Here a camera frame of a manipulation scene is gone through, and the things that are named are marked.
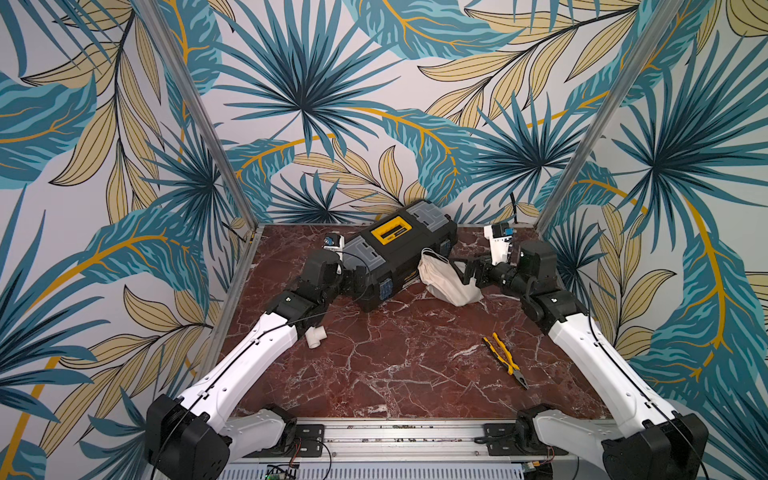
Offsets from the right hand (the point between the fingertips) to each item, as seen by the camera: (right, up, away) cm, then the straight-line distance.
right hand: (446, 263), depth 73 cm
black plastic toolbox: (-15, +2, +15) cm, 21 cm away
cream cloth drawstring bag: (0, -4, +13) cm, 13 cm away
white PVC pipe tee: (-36, -22, +15) cm, 45 cm away
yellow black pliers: (+21, -29, +13) cm, 38 cm away
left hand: (-25, -2, +5) cm, 25 cm away
